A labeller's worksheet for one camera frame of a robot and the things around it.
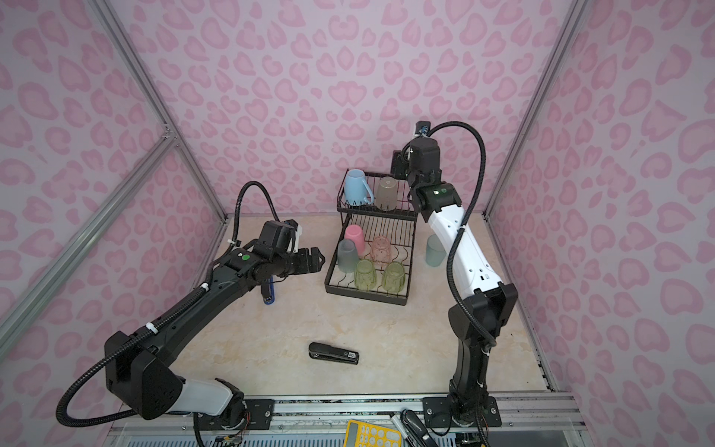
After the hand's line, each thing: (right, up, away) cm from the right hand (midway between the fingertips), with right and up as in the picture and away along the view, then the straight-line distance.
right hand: (410, 148), depth 76 cm
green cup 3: (-6, -11, +15) cm, 19 cm away
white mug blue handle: (-15, -9, +16) cm, 24 cm away
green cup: (-13, -37, +16) cm, 42 cm away
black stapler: (-24, -57, +3) cm, 62 cm away
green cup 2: (-3, -37, +15) cm, 40 cm away
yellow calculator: (-13, -73, -7) cm, 75 cm away
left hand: (-27, -30, +4) cm, 40 cm away
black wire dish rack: (+1, -20, +37) cm, 42 cm away
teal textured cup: (-19, -31, +21) cm, 42 cm away
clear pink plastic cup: (-7, -29, +22) cm, 37 cm away
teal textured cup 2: (+12, -30, +22) cm, 39 cm away
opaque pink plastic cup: (-16, -23, +22) cm, 35 cm away
